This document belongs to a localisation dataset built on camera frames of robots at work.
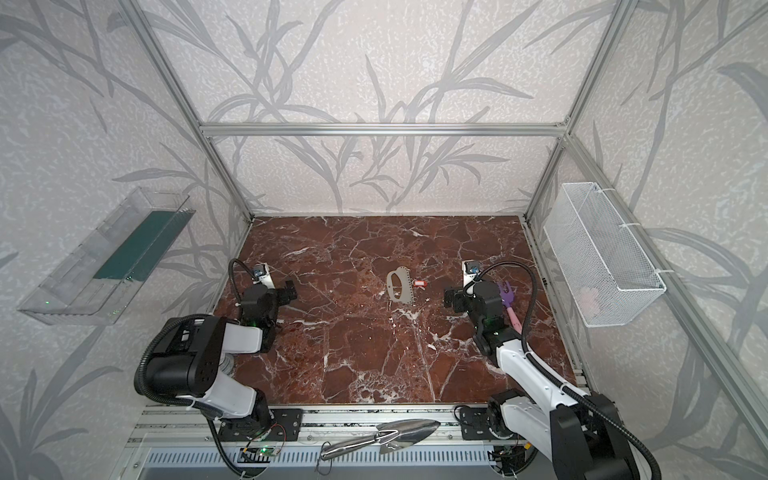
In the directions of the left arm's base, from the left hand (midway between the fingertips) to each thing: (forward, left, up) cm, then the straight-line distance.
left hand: (278, 268), depth 93 cm
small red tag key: (+1, -46, -10) cm, 47 cm away
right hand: (-4, -57, +6) cm, 58 cm away
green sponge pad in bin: (-13, +17, +27) cm, 34 cm away
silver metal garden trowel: (-43, -37, -6) cm, 58 cm away
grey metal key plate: (-1, -39, -9) cm, 40 cm away
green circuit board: (-47, -7, -8) cm, 48 cm away
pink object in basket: (-17, -85, +13) cm, 88 cm away
